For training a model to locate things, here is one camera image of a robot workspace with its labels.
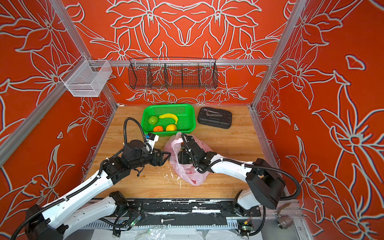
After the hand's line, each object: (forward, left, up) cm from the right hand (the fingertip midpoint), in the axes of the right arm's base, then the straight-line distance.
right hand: (177, 156), depth 83 cm
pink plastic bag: (-2, +1, +16) cm, 16 cm away
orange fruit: (+22, +15, -3) cm, 27 cm away
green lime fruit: (+29, +19, -3) cm, 35 cm away
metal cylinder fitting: (-31, -50, -5) cm, 59 cm away
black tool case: (+30, -25, -2) cm, 39 cm away
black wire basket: (+52, +7, +20) cm, 56 cm away
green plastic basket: (+34, +10, -8) cm, 36 cm away
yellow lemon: (+22, +6, -2) cm, 23 cm away
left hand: (-2, +5, +10) cm, 12 cm away
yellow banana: (+36, +8, -6) cm, 37 cm away
